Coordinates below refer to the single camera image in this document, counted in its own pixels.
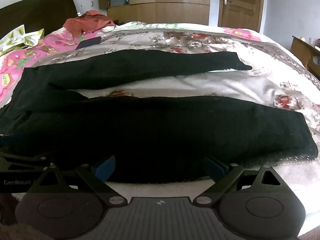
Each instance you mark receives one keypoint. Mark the grey bag on shelf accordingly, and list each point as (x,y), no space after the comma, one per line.
(114,3)

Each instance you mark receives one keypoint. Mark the red crumpled garment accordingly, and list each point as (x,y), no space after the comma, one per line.
(88,22)

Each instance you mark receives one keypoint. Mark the dark blue flat case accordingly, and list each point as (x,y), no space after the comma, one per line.
(89,42)

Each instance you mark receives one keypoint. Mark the dark wooden headboard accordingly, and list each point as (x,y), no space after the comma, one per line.
(49,15)

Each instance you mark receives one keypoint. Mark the wooden side cabinet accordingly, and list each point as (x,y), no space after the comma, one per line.
(305,53)

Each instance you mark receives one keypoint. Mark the green patterned pillow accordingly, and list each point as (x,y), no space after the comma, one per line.
(19,39)

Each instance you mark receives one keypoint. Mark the pink floral bedsheet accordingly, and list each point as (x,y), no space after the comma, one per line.
(13,63)

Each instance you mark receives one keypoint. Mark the black pants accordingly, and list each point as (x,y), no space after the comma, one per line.
(159,136)

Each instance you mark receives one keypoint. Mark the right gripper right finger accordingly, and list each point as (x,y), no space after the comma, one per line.
(224,176)

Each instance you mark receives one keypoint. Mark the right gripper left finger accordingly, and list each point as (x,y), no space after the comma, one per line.
(79,184)

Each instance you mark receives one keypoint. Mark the brown wooden wardrobe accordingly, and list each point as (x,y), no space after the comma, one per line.
(159,11)

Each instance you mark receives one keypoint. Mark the brown wooden door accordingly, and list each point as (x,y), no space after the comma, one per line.
(244,14)

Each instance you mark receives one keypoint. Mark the floral bed quilt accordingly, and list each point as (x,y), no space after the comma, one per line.
(272,80)

